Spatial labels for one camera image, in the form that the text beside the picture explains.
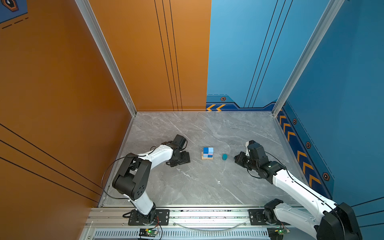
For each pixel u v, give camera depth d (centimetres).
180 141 76
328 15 72
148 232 71
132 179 46
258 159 62
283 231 69
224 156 94
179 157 79
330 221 39
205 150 89
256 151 62
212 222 73
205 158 94
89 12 71
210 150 89
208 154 91
